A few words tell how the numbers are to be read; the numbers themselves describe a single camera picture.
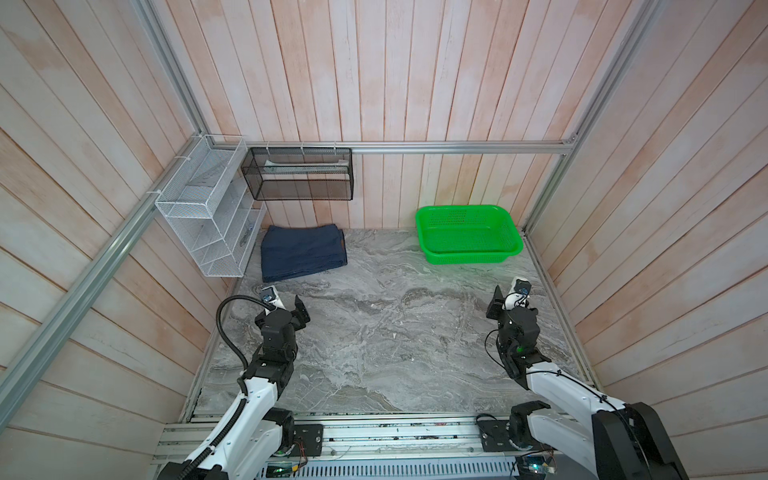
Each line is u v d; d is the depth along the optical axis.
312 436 0.73
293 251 1.12
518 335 0.63
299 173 1.04
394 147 0.98
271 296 0.70
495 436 0.73
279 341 0.61
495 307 0.78
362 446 0.73
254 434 0.58
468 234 1.18
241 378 0.57
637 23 0.70
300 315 0.75
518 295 0.70
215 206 0.74
